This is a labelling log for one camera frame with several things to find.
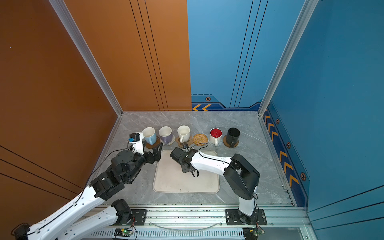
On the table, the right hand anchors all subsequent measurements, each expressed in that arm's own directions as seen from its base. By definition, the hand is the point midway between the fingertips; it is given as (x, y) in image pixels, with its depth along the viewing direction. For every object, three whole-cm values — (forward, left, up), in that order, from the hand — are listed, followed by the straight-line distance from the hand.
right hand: (188, 166), depth 88 cm
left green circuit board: (-32, +30, -4) cm, 44 cm away
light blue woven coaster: (+15, -16, 0) cm, 22 cm away
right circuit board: (-32, -31, -5) cm, 45 cm away
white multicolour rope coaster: (+20, +12, -2) cm, 23 cm away
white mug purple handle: (+24, +17, +2) cm, 29 cm away
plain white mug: (+23, +4, +3) cm, 24 cm away
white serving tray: (-5, +12, -4) cm, 14 cm away
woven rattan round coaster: (+22, -7, -2) cm, 23 cm away
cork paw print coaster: (+16, +6, -1) cm, 18 cm away
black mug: (+19, -29, +4) cm, 34 cm away
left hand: (0, +14, +25) cm, 29 cm away
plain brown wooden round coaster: (+19, -24, -3) cm, 31 cm away
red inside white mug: (+22, -18, +1) cm, 28 cm away
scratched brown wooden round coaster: (+16, +22, 0) cm, 27 cm away
